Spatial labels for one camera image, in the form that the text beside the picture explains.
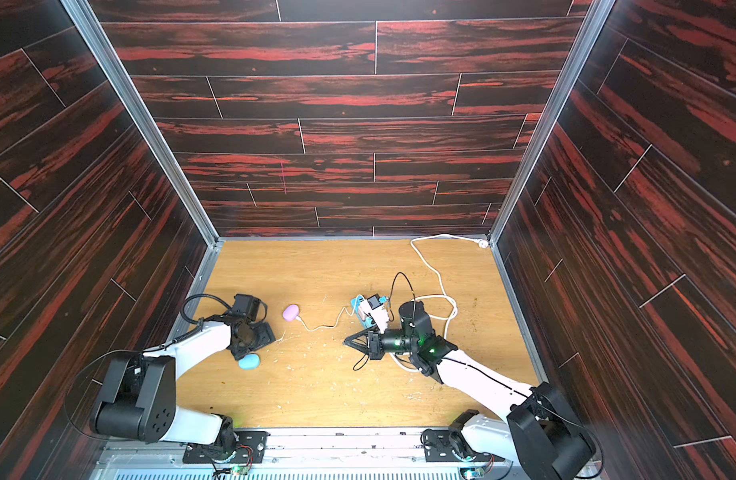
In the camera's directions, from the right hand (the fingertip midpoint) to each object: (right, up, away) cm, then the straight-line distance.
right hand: (350, 337), depth 76 cm
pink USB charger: (+3, +8, -6) cm, 11 cm away
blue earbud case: (-30, -10, +11) cm, 34 cm away
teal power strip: (+4, +1, +13) cm, 14 cm away
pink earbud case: (-21, +3, +21) cm, 30 cm away
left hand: (-28, -5, +17) cm, 33 cm away
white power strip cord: (+49, +27, +39) cm, 69 cm away
